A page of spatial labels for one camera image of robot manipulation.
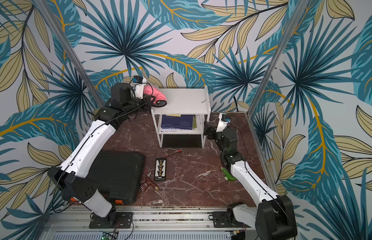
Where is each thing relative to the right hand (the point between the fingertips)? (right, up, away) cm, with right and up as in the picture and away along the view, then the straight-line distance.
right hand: (212, 121), depth 78 cm
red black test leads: (-22, -19, +19) cm, 35 cm away
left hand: (-29, +11, -6) cm, 32 cm away
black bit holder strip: (-29, -28, +10) cm, 42 cm away
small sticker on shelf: (-4, +11, 0) cm, 11 cm away
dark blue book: (-19, 0, +11) cm, 22 cm away
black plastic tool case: (-49, -29, +1) cm, 57 cm away
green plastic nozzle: (+11, -32, +9) cm, 35 cm away
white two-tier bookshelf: (-12, +10, -1) cm, 16 cm away
